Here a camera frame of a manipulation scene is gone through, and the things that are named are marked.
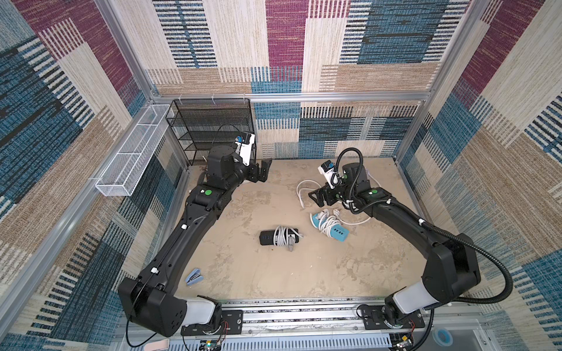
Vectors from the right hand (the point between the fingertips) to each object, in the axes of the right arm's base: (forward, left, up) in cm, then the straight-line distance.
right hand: (322, 190), depth 86 cm
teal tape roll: (-45, -35, -18) cm, 60 cm away
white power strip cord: (+5, +9, -11) cm, 15 cm away
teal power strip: (-12, -6, -12) cm, 17 cm away
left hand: (+1, +23, +19) cm, 29 cm away
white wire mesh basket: (-4, +66, +17) cm, 68 cm away
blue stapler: (-27, +48, -15) cm, 57 cm away
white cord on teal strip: (-8, -2, -11) cm, 14 cm away
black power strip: (-13, +22, -13) cm, 29 cm away
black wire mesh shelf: (+38, +55, +5) cm, 67 cm away
